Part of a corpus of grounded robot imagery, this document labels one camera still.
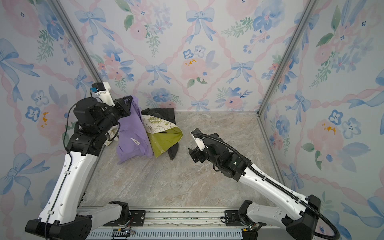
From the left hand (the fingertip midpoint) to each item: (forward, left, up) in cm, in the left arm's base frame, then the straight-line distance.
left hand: (131, 94), depth 61 cm
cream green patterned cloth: (+1, -8, -28) cm, 29 cm away
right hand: (-9, -27, -21) cm, 35 cm away
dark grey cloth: (+34, -6, -45) cm, 57 cm away
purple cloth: (-5, +6, -26) cm, 28 cm away
